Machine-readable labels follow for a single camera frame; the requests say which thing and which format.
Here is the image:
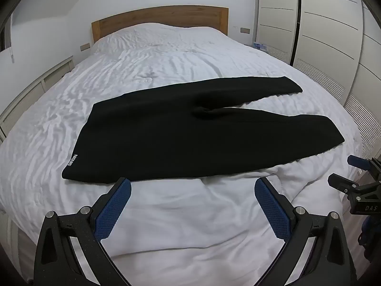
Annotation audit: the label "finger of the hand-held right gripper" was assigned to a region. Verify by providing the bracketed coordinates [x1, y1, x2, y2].
[327, 173, 362, 196]
[347, 154, 373, 170]

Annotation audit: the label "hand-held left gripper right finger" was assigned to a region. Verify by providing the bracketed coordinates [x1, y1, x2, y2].
[254, 177, 358, 286]

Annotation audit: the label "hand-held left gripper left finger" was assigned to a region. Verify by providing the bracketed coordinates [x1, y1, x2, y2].
[33, 178, 132, 286]

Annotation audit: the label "black pants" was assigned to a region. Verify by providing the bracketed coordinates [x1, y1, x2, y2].
[61, 76, 346, 184]

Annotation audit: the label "person's right hand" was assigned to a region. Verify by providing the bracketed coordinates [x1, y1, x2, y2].
[361, 214, 381, 246]

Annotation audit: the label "white wardrobe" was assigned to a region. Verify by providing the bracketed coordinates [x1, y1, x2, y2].
[255, 0, 381, 161]

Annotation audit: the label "white duvet bed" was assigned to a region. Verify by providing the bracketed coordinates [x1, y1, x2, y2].
[0, 22, 364, 286]

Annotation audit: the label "wooden headboard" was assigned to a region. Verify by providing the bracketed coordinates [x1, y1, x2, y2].
[91, 5, 229, 43]

